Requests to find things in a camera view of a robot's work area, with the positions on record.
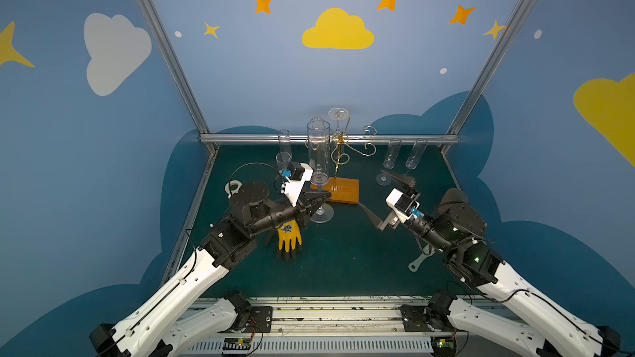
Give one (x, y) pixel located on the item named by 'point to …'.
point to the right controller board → (444, 346)
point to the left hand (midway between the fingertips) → (328, 189)
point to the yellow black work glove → (288, 232)
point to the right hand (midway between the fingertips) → (382, 179)
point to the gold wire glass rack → (344, 190)
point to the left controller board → (236, 344)
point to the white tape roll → (231, 188)
